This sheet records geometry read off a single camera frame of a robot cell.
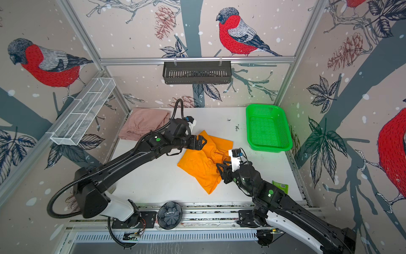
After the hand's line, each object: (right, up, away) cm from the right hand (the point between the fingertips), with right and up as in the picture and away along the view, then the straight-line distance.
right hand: (217, 165), depth 72 cm
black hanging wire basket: (-15, +54, +35) cm, 66 cm away
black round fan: (-23, -25, +2) cm, 34 cm away
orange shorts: (-7, -3, +12) cm, 15 cm away
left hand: (-8, +11, +3) cm, 14 cm away
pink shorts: (-52, +21, +38) cm, 68 cm away
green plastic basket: (+39, +15, +38) cm, 57 cm away
